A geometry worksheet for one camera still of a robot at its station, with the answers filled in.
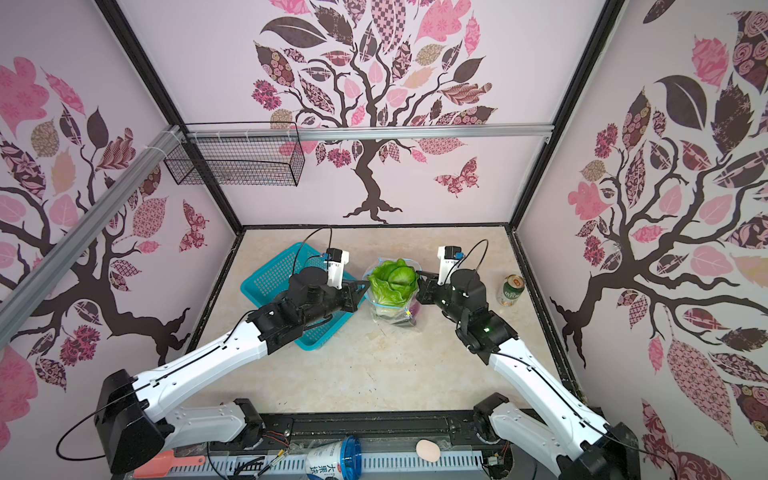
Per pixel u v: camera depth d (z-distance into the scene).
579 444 0.39
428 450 0.70
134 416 0.38
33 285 0.52
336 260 0.64
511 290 0.89
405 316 0.74
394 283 0.71
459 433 0.73
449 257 0.64
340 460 0.63
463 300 0.53
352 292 0.63
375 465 0.70
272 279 0.98
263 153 0.95
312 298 0.56
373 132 0.94
